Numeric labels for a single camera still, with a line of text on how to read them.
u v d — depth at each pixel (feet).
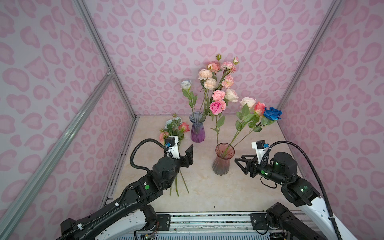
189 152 1.94
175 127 3.63
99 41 2.62
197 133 3.48
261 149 1.91
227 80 2.46
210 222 2.46
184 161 1.93
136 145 1.44
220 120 2.17
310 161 1.78
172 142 1.79
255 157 2.01
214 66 2.68
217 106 2.02
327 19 2.38
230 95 2.34
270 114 1.99
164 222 2.41
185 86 2.75
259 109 2.22
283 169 1.64
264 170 1.89
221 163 2.67
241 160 2.08
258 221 2.41
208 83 2.62
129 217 1.94
